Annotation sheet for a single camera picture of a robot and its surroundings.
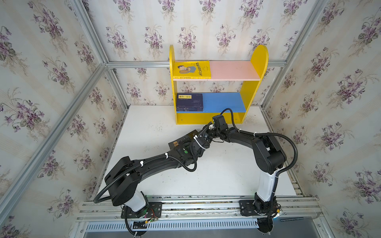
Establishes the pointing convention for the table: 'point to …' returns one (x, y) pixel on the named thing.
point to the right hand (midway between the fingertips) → (193, 135)
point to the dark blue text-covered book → (189, 100)
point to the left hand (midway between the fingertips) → (190, 140)
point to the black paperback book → (173, 144)
